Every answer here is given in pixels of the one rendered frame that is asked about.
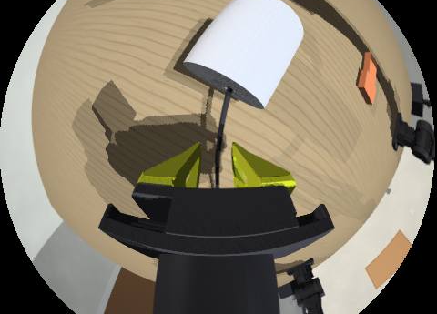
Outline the orange stepped block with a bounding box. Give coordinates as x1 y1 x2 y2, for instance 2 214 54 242
358 52 377 105

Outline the white cylinder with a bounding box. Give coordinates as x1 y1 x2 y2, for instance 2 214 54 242
183 0 303 109

